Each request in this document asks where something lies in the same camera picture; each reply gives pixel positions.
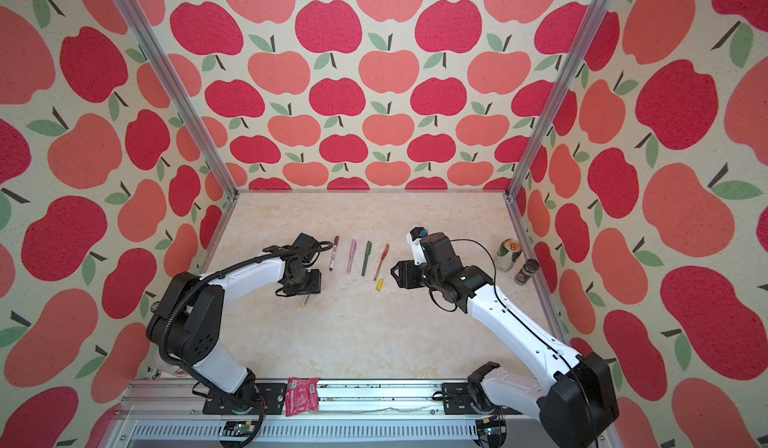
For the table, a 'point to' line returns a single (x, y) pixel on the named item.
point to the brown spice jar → (525, 273)
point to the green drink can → (507, 254)
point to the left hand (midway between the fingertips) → (317, 290)
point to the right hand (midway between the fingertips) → (406, 268)
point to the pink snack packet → (302, 396)
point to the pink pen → (350, 259)
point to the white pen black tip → (332, 260)
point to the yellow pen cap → (379, 285)
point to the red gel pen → (383, 255)
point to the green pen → (367, 254)
